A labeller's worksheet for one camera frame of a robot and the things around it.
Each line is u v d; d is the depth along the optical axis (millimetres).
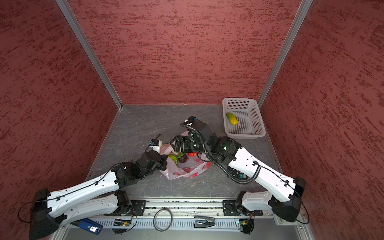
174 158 863
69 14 729
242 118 1134
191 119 594
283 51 875
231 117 1099
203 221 696
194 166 871
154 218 707
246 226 710
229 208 742
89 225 668
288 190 391
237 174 851
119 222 727
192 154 897
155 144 668
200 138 454
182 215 734
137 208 741
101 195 498
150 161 550
